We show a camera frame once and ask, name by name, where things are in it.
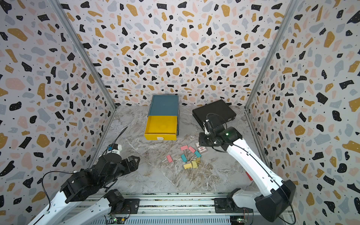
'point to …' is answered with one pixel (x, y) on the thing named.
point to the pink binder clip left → (169, 159)
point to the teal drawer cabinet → (163, 105)
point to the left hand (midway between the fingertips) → (136, 161)
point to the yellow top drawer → (164, 126)
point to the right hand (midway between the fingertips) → (200, 140)
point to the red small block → (251, 178)
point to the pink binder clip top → (183, 147)
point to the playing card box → (202, 149)
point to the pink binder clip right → (192, 149)
